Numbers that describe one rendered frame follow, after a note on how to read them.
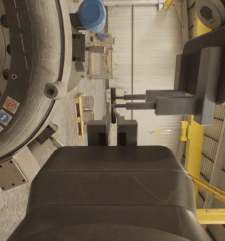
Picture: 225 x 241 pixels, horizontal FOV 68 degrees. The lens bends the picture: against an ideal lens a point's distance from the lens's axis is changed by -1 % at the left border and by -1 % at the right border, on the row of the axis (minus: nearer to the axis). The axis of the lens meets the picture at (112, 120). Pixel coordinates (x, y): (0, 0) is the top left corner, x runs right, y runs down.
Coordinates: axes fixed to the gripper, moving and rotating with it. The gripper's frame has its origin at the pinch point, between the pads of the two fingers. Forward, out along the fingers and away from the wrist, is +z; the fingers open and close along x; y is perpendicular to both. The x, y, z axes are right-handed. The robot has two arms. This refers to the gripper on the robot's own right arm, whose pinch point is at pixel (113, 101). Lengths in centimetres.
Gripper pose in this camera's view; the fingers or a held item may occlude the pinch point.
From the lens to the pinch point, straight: 13.6
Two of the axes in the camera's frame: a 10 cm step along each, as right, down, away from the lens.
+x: -0.2, 2.9, -9.6
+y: -0.2, -9.6, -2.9
